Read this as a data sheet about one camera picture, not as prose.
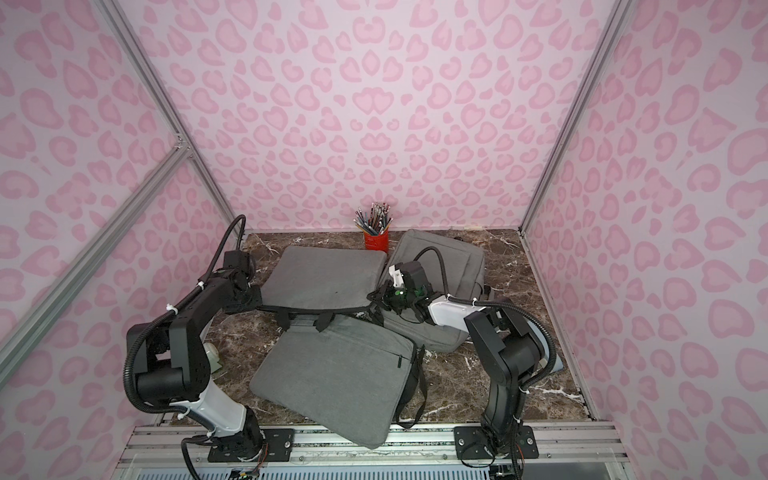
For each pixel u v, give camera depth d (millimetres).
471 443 738
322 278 994
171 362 459
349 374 819
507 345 489
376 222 1058
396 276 871
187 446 666
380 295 816
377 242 1064
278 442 739
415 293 745
